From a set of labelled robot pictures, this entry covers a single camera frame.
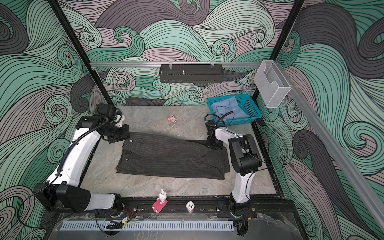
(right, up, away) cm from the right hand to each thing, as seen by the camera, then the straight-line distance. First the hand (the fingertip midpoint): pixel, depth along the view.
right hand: (213, 146), depth 97 cm
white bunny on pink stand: (-30, -23, -26) cm, 46 cm away
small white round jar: (-16, -23, -28) cm, 40 cm away
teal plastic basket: (+28, +33, +21) cm, 48 cm away
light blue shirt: (+9, +27, +13) cm, 31 cm away
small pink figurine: (-29, +19, +13) cm, 37 cm away
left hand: (-47, +10, -21) cm, 53 cm away
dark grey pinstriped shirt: (-38, -2, -15) cm, 41 cm away
